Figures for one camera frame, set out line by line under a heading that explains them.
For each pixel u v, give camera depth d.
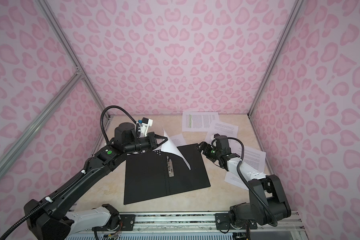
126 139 0.53
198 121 1.18
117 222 0.71
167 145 0.69
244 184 0.43
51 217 0.38
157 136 0.66
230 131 1.11
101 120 0.54
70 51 0.84
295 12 0.70
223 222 0.74
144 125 0.65
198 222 0.75
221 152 0.69
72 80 0.86
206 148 0.78
